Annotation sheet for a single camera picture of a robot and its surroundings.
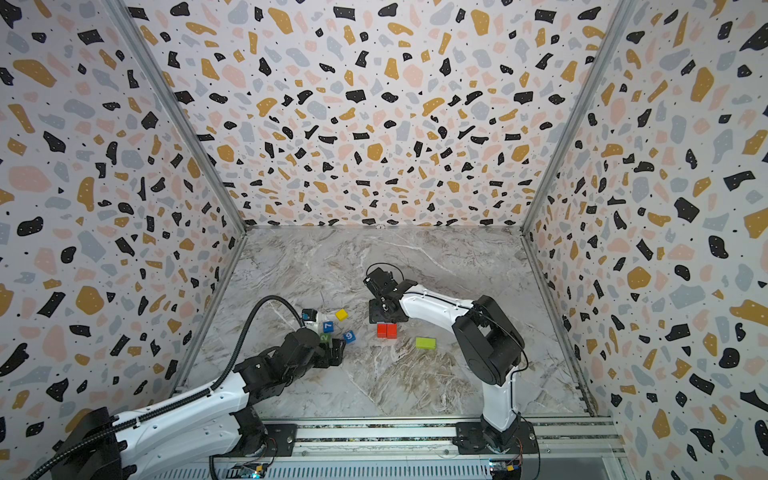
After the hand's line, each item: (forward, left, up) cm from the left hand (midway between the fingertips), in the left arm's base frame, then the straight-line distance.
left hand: (333, 339), depth 82 cm
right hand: (+11, -11, -3) cm, 16 cm away
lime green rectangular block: (+2, -26, -9) cm, 28 cm away
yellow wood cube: (+12, 0, -10) cm, 15 cm away
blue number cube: (+7, +4, -7) cm, 11 cm away
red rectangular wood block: (+6, -13, -7) cm, 16 cm away
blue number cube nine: (+4, -3, -8) cm, 10 cm away
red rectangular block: (+5, -16, -7) cm, 18 cm away
